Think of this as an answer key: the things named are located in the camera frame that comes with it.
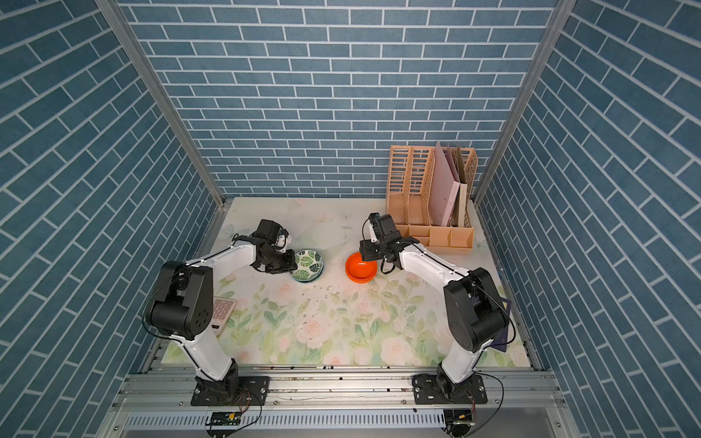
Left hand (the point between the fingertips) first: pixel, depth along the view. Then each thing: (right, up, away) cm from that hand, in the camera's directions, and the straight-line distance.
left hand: (302, 266), depth 95 cm
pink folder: (+49, +28, -4) cm, 57 cm away
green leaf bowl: (+3, -1, +1) cm, 3 cm away
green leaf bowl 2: (+2, 0, +1) cm, 3 cm away
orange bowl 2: (+20, -2, -1) cm, 20 cm away
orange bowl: (+21, -2, -3) cm, 21 cm away
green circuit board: (-15, -37, -23) cm, 46 cm away
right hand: (+24, +7, -3) cm, 25 cm away
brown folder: (+56, +19, +1) cm, 59 cm away
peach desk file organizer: (+41, +33, +19) cm, 56 cm away
